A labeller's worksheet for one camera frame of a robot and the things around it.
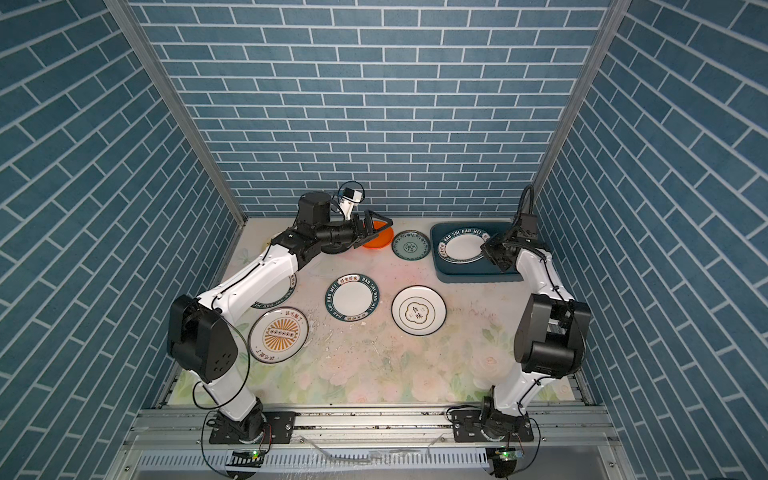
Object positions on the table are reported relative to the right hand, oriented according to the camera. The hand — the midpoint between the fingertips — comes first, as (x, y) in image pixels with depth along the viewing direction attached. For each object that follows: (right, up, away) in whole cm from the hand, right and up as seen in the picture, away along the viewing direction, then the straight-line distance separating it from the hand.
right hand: (481, 245), depth 92 cm
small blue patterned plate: (-21, 0, +20) cm, 29 cm away
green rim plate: (-41, -17, +5) cm, 45 cm away
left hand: (-29, +4, -16) cm, 34 cm away
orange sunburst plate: (-63, -27, -2) cm, 69 cm away
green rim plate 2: (-4, 0, +7) cm, 9 cm away
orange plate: (-32, +2, +17) cm, 36 cm away
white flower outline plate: (-20, -21, +3) cm, 29 cm away
